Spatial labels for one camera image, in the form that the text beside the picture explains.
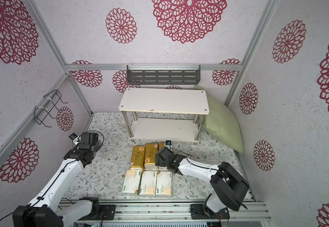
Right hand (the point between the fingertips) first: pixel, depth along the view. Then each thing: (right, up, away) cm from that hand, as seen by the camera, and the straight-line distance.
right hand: (161, 157), depth 88 cm
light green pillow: (+34, +21, -6) cm, 41 cm away
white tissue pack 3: (+1, -13, -9) cm, 16 cm away
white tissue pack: (-17, -12, -8) cm, 22 cm away
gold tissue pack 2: (-7, +3, +2) cm, 8 cm away
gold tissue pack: (-1, +6, +4) cm, 8 cm away
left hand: (-41, +7, -6) cm, 42 cm away
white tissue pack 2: (-7, -13, -8) cm, 17 cm away
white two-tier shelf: (+2, +29, +33) cm, 44 cm away
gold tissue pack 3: (-15, +1, 0) cm, 15 cm away
